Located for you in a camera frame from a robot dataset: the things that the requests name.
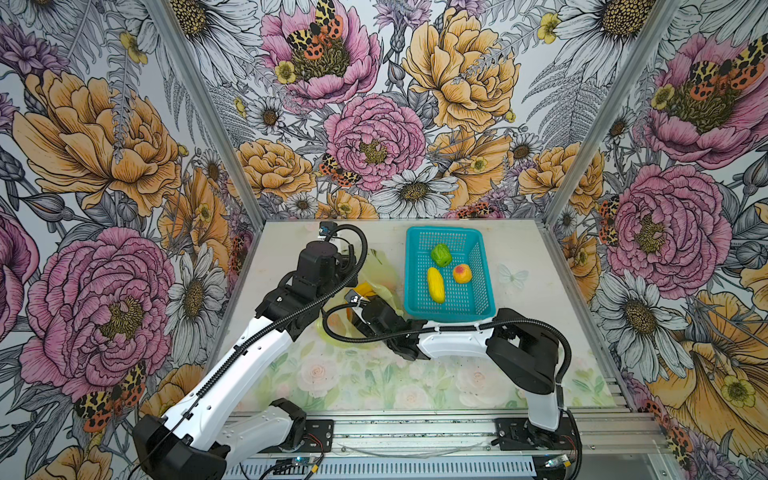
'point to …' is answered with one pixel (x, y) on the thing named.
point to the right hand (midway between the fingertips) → (365, 311)
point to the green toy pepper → (441, 254)
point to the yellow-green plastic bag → (381, 272)
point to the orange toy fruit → (365, 290)
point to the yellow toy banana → (436, 284)
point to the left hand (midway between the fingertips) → (348, 265)
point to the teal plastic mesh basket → (446, 275)
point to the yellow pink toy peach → (462, 274)
